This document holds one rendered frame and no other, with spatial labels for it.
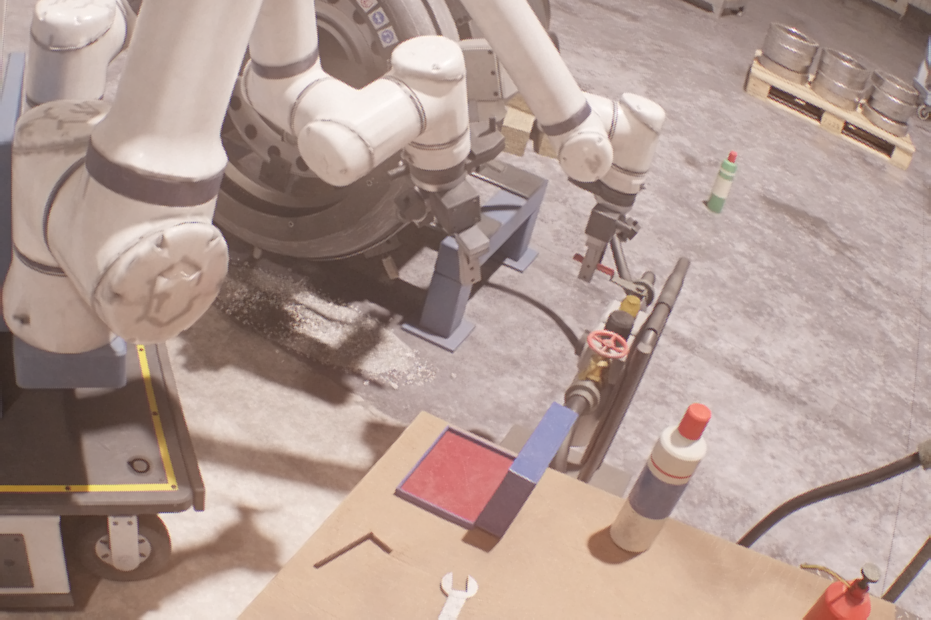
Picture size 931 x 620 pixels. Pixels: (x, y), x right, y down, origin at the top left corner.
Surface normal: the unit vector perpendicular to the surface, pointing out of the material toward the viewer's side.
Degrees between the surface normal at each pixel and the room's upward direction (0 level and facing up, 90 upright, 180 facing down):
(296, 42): 94
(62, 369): 90
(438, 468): 0
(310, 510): 0
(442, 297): 90
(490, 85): 90
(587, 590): 0
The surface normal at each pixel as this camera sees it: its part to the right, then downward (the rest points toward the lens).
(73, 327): 0.48, 0.24
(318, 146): -0.65, 0.52
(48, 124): 0.09, -0.84
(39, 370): 0.38, 0.54
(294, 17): 0.57, 0.58
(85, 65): 0.74, 0.49
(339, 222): -0.40, 0.38
